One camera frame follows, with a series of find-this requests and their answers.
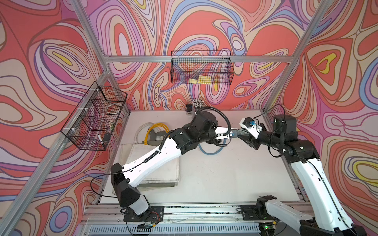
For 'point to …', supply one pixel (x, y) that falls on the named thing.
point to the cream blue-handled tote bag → (210, 149)
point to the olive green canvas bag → (169, 177)
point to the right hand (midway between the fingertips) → (242, 134)
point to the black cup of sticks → (198, 103)
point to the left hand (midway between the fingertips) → (223, 125)
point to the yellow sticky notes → (202, 79)
